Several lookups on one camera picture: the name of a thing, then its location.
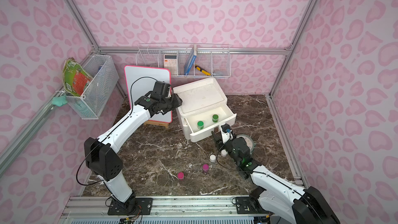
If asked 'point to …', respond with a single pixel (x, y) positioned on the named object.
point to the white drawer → (225, 116)
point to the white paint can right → (224, 153)
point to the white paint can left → (212, 158)
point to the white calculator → (170, 62)
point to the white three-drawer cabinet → (203, 109)
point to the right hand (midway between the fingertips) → (216, 129)
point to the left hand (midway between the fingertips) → (180, 98)
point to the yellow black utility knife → (202, 70)
